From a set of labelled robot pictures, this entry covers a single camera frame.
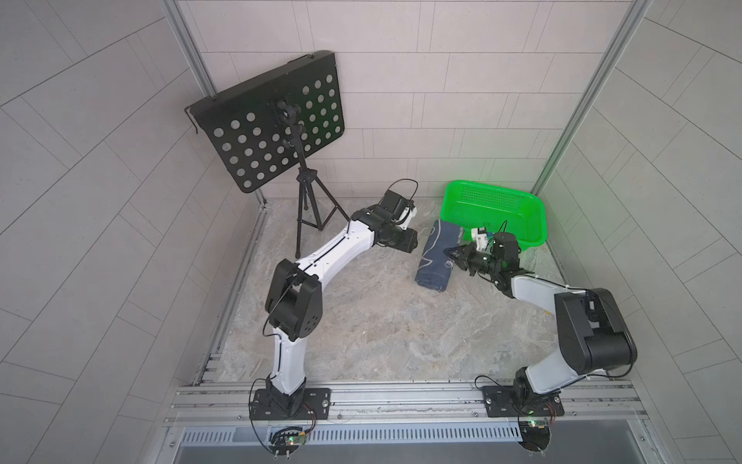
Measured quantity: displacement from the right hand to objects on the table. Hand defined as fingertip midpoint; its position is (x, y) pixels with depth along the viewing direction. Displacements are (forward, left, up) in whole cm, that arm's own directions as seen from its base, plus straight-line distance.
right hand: (445, 251), depth 88 cm
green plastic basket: (+29, -18, -12) cm, 36 cm away
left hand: (+3, +9, +2) cm, 10 cm away
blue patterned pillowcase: (-5, +4, 0) cm, 6 cm away
